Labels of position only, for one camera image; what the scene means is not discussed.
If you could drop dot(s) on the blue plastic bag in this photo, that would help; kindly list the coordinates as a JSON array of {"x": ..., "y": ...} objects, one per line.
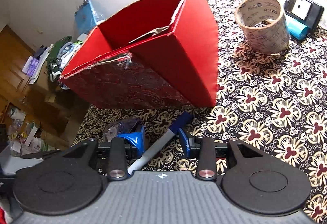
[{"x": 88, "y": 15}]

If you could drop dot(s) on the blue correction tape dispenser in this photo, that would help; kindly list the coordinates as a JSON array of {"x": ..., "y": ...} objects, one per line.
[{"x": 114, "y": 128}]

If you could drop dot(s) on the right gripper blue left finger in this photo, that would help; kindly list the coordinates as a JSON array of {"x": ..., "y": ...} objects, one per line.
[{"x": 136, "y": 138}]

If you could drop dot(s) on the floral patterned tablecloth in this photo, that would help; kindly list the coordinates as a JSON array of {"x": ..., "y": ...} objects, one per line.
[{"x": 257, "y": 156}]

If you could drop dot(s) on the blue whiteboard marker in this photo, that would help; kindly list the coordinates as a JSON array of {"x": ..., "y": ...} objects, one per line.
[{"x": 173, "y": 129}]

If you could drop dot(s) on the white blue-capped cream tube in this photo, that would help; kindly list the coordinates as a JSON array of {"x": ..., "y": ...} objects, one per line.
[{"x": 296, "y": 29}]

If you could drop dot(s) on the black box with white label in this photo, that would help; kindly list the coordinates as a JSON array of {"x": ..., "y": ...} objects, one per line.
[{"x": 307, "y": 12}]

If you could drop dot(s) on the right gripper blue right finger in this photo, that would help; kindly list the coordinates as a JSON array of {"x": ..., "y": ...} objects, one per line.
[{"x": 184, "y": 142}]

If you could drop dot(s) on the wooden cabinet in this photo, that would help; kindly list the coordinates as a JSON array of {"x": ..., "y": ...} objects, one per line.
[{"x": 56, "y": 113}]

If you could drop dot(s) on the pile of clothes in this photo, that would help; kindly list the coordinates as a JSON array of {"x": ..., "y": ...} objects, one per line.
[{"x": 61, "y": 53}]

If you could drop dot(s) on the large printed tape roll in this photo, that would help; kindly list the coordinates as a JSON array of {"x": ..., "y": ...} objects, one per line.
[{"x": 263, "y": 23}]

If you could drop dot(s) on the red brocade storage box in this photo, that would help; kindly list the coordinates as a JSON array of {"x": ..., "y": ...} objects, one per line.
[{"x": 150, "y": 54}]

